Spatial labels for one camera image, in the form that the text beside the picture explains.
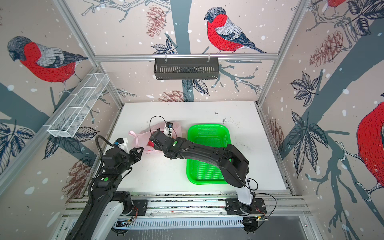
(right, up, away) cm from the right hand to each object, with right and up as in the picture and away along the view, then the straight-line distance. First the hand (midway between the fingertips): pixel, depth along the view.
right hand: (158, 143), depth 82 cm
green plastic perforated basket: (+25, -18, +3) cm, 30 cm away
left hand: (-7, -2, -4) cm, 9 cm away
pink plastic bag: (-8, +4, -1) cm, 9 cm away
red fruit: (-5, -1, +3) cm, 6 cm away
